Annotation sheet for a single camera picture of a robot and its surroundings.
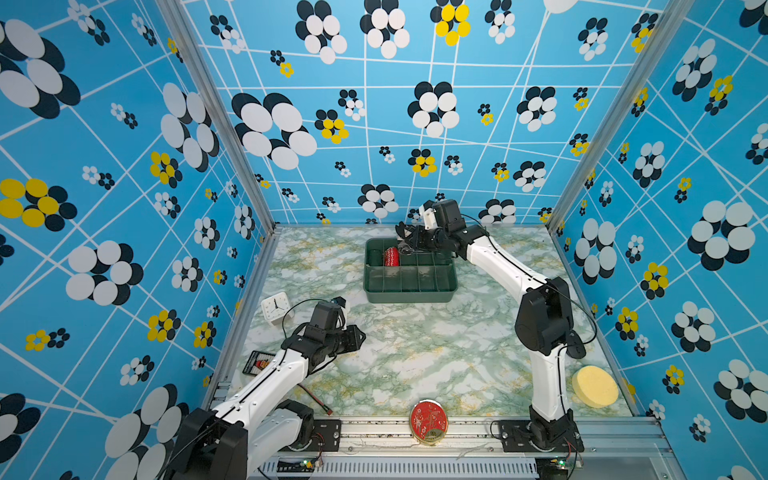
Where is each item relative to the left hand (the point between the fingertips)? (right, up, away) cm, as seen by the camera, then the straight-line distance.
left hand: (365, 335), depth 85 cm
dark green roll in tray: (+2, +22, +20) cm, 30 cm away
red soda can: (+8, +22, +19) cm, 30 cm away
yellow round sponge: (+62, -12, -6) cm, 63 cm away
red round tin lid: (+17, -18, -12) cm, 28 cm away
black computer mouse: (+61, -4, +2) cm, 62 cm away
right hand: (+13, +28, +7) cm, 32 cm away
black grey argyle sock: (+12, +25, +4) cm, 28 cm away
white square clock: (-29, +6, +9) cm, 31 cm away
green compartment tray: (+19, +15, +20) cm, 32 cm away
